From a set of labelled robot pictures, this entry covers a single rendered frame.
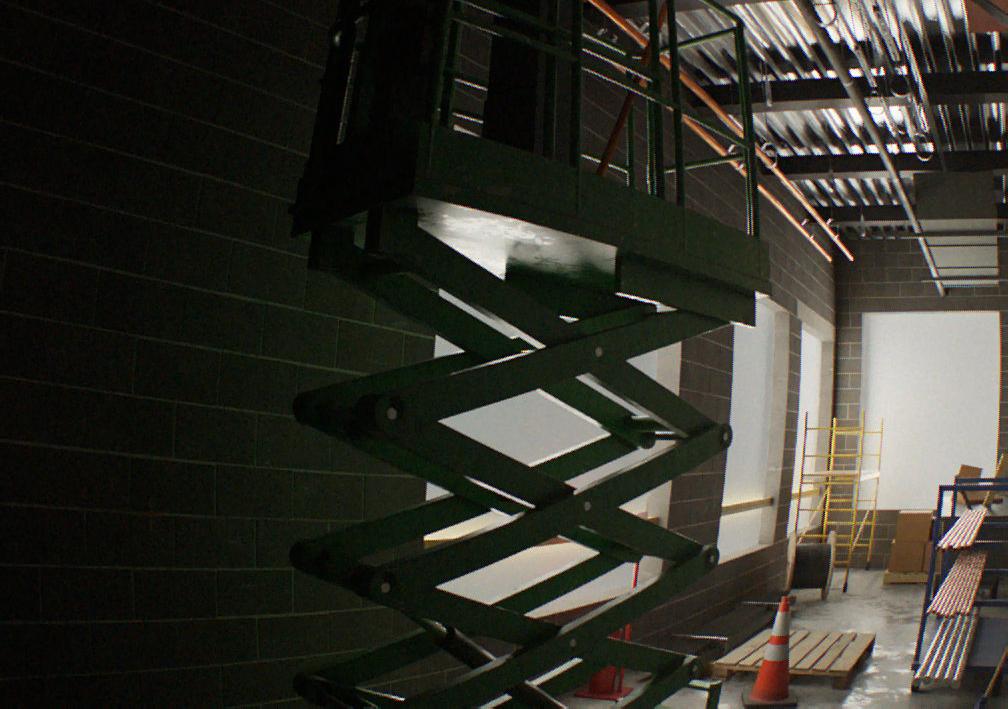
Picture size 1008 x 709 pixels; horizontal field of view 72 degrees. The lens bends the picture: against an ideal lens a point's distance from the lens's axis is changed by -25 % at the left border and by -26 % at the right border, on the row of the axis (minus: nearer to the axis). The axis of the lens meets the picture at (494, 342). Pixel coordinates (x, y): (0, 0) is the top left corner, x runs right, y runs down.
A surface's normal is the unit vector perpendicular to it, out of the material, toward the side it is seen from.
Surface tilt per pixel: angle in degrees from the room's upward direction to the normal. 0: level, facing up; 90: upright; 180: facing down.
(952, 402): 90
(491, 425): 90
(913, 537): 90
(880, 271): 90
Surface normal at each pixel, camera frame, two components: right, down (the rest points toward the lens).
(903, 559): -0.51, -0.13
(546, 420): 0.81, -0.01
